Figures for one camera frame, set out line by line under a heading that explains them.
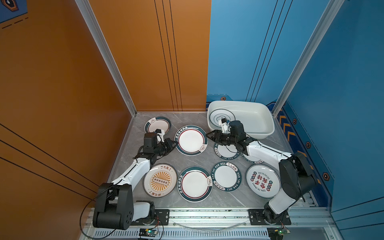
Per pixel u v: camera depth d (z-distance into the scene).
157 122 1.12
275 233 0.71
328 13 0.72
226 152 0.77
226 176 0.87
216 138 0.78
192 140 0.88
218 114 1.16
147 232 0.71
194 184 0.83
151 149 0.67
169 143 0.76
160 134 0.81
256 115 1.17
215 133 0.78
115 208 0.41
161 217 0.74
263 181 0.85
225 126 0.81
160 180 0.85
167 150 0.76
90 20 0.73
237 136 0.69
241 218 0.74
